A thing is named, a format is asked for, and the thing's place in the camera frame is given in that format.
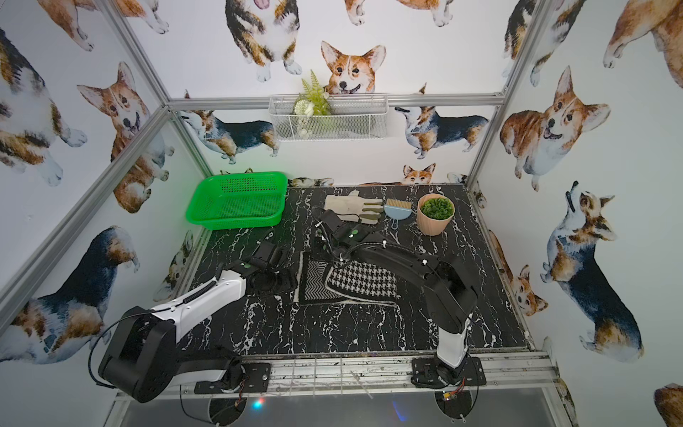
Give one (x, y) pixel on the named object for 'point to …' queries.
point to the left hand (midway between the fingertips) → (293, 280)
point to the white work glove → (351, 207)
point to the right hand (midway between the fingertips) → (307, 255)
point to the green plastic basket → (241, 199)
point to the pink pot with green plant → (435, 213)
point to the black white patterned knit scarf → (341, 280)
